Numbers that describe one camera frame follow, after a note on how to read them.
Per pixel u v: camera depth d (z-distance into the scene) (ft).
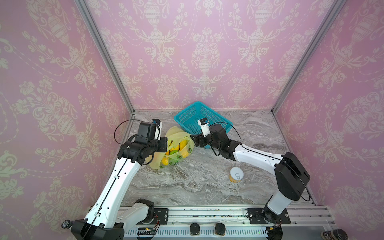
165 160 2.92
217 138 2.15
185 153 2.95
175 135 2.60
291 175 1.49
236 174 2.71
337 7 2.24
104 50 2.79
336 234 2.02
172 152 2.99
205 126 2.39
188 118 3.70
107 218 1.23
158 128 1.88
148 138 1.72
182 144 3.17
